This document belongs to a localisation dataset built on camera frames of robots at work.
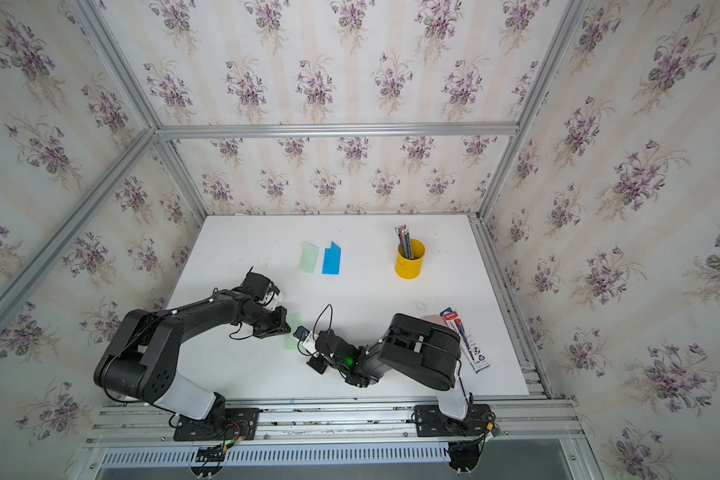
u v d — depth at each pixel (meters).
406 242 0.95
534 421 0.75
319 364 0.78
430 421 0.73
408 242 0.95
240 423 0.73
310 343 0.75
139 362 0.44
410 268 0.96
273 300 0.80
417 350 0.51
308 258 1.06
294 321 0.90
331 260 1.03
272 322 0.80
